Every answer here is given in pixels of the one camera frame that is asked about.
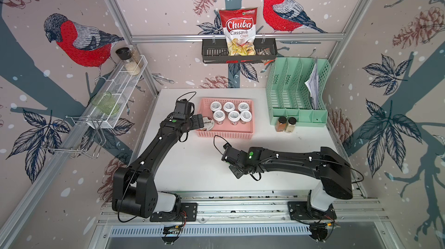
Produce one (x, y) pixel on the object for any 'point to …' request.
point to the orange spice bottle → (280, 124)
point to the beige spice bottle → (290, 126)
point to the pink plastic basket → (239, 131)
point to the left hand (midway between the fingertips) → (197, 117)
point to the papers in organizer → (312, 84)
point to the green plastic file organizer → (296, 88)
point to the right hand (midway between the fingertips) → (236, 165)
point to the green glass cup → (105, 103)
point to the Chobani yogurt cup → (208, 124)
